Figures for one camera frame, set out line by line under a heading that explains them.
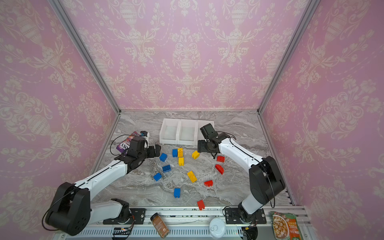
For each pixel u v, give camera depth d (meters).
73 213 0.41
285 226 0.71
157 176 0.88
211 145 0.62
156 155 0.81
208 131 0.69
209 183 0.83
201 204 0.78
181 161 0.91
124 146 0.97
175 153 0.95
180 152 0.97
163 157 0.95
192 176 0.87
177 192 0.81
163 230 0.67
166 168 0.89
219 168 0.87
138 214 0.75
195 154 0.95
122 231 0.73
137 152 0.67
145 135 0.80
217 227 0.67
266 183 0.44
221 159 0.92
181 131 1.07
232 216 0.73
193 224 0.73
